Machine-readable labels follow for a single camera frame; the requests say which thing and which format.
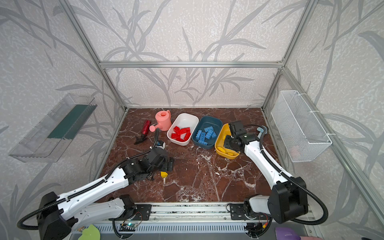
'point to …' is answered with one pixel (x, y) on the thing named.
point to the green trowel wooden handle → (91, 233)
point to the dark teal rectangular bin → (200, 123)
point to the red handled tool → (141, 137)
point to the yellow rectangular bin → (224, 130)
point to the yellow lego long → (221, 149)
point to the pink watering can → (164, 121)
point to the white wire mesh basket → (303, 136)
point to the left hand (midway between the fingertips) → (169, 156)
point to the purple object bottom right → (286, 233)
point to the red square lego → (176, 129)
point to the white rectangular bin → (183, 121)
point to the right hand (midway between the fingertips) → (228, 139)
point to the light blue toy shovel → (261, 130)
